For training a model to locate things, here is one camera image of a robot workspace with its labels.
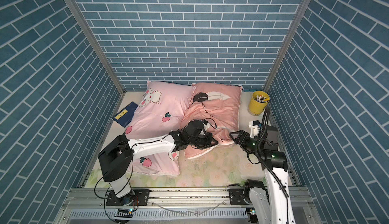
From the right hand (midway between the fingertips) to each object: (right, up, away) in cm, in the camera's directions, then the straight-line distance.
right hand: (235, 137), depth 73 cm
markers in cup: (+25, +20, +29) cm, 43 cm away
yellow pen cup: (+20, +14, +26) cm, 35 cm away
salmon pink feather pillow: (-5, +16, +31) cm, 35 cm away
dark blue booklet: (-71, +7, +31) cm, 78 cm away
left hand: (-6, -6, +4) cm, 9 cm away
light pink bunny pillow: (-43, +12, +24) cm, 51 cm away
